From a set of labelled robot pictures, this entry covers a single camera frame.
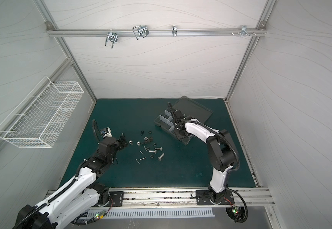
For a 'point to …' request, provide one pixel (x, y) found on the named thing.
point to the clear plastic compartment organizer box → (189, 108)
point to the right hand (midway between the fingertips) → (185, 130)
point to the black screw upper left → (142, 133)
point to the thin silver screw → (137, 161)
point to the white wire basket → (39, 119)
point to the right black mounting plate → (202, 198)
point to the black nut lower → (151, 156)
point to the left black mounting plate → (118, 197)
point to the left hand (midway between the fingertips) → (120, 135)
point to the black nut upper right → (150, 131)
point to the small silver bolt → (155, 151)
